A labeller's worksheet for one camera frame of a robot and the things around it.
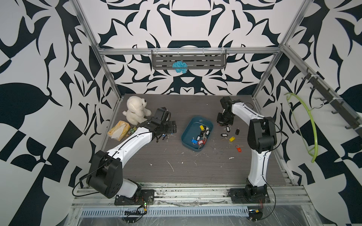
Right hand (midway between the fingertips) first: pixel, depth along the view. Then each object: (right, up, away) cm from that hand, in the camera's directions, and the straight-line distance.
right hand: (220, 121), depth 99 cm
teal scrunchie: (-28, +36, -8) cm, 46 cm away
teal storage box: (-17, -8, -1) cm, 18 cm away
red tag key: (+9, -17, -8) cm, 21 cm away
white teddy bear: (-56, +6, -8) cm, 57 cm away
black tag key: (+2, -9, -1) cm, 9 cm away
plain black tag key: (+11, -7, 0) cm, 14 cm away
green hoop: (+33, -8, -36) cm, 49 cm away
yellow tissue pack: (-69, -6, -5) cm, 69 cm away
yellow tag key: (+7, -12, -3) cm, 14 cm away
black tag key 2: (+5, -5, +1) cm, 8 cm away
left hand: (-34, -1, -13) cm, 36 cm away
